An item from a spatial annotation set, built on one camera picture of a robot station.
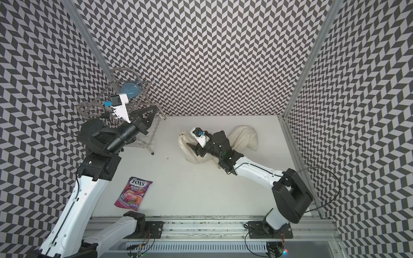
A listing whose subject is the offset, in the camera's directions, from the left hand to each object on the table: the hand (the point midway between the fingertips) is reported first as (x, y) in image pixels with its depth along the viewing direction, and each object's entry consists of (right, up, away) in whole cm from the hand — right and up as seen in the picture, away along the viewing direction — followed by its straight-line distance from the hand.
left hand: (156, 109), depth 56 cm
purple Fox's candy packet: (-22, -41, +25) cm, 52 cm away
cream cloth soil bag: (+38, -11, +39) cm, 56 cm away
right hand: (+10, -12, +22) cm, 27 cm away
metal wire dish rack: (-38, +27, +43) cm, 63 cm away
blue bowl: (-31, +18, +42) cm, 55 cm away
